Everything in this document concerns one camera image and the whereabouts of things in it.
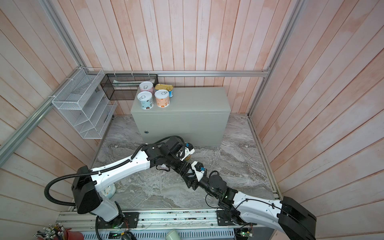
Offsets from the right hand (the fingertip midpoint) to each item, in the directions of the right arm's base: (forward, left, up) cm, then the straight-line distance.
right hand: (186, 168), depth 76 cm
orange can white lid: (+1, -1, +10) cm, 10 cm away
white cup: (-28, +5, -6) cm, 29 cm away
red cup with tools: (-28, +49, +4) cm, 57 cm away
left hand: (-3, -1, +1) cm, 3 cm away
